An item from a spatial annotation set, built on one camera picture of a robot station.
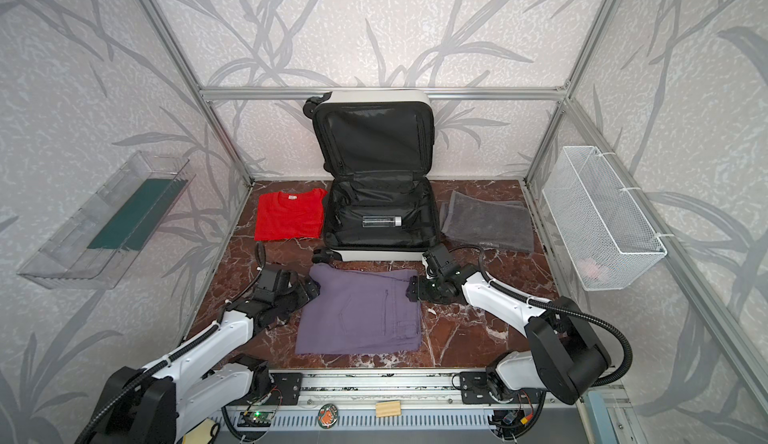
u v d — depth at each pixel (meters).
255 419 0.71
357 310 0.85
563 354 0.42
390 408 0.72
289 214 1.09
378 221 1.04
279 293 0.69
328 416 0.70
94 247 0.63
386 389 0.75
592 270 0.72
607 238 0.61
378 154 1.02
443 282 0.66
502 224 1.05
